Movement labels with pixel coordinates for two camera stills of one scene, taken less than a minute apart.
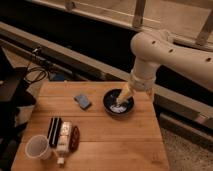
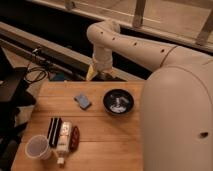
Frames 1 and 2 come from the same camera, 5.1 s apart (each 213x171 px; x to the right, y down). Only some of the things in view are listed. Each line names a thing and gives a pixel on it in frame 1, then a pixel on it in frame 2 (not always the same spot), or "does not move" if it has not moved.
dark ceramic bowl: x=118 y=108 does not move
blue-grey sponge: x=82 y=100 does not move
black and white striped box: x=54 y=131 does not move
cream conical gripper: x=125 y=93 to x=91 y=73
